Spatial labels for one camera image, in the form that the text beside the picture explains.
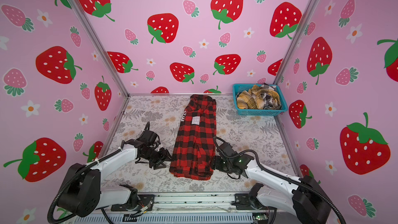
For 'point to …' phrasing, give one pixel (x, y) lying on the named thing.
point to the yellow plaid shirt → (256, 97)
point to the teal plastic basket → (239, 87)
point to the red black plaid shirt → (194, 157)
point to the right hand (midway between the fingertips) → (212, 165)
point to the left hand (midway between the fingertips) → (171, 161)
